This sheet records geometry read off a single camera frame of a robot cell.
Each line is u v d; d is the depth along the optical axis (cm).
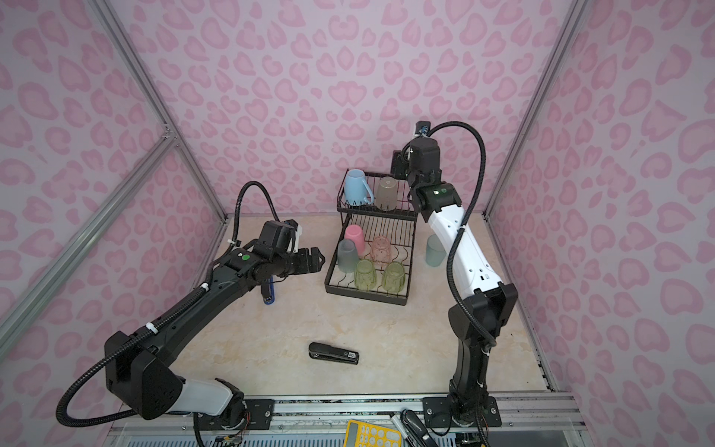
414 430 67
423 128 64
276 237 61
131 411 45
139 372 40
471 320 43
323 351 80
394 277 91
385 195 91
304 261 70
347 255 97
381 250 98
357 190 93
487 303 47
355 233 98
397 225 114
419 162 57
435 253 98
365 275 93
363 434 69
